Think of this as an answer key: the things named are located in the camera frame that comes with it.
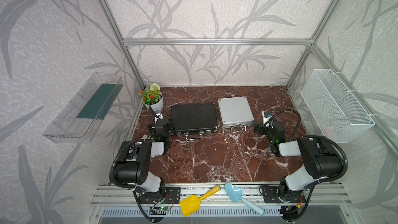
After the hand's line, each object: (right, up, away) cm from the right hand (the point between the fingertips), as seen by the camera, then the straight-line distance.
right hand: (261, 118), depth 95 cm
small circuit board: (-53, -39, -24) cm, 70 cm away
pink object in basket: (+26, -4, -21) cm, 34 cm away
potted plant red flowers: (-67, +13, +1) cm, 69 cm away
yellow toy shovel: (-41, -37, -24) cm, 60 cm away
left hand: (-62, 0, -2) cm, 62 cm away
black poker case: (-41, -1, -2) cm, 42 cm away
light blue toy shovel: (-19, -34, -20) cm, 44 cm away
